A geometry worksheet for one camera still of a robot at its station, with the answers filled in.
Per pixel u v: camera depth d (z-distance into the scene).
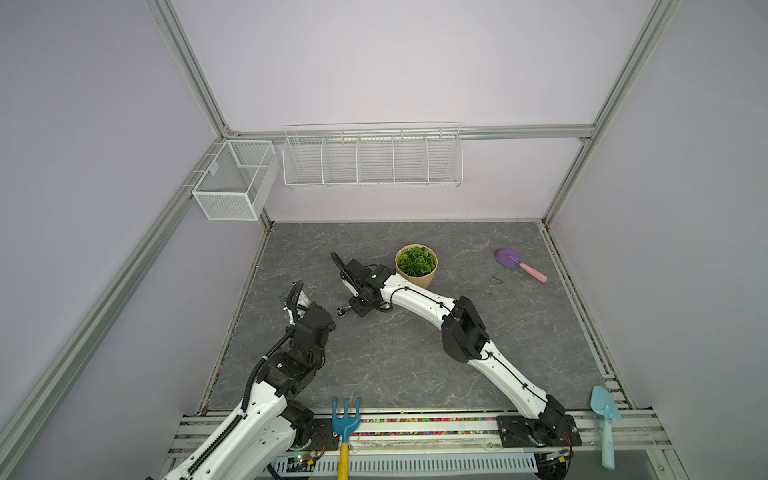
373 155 0.97
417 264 0.94
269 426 0.61
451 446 0.74
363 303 0.88
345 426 0.74
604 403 0.77
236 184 1.00
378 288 0.71
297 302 0.62
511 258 1.08
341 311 0.94
